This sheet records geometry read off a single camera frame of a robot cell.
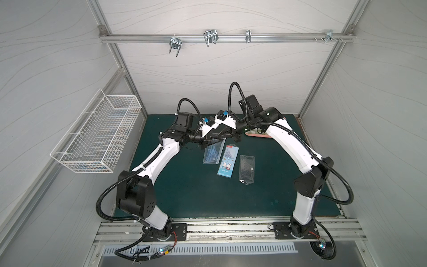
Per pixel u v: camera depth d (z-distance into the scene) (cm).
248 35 78
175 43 78
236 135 65
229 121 63
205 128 67
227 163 95
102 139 69
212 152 80
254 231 75
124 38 78
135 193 43
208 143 67
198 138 69
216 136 71
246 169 93
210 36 77
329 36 77
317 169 46
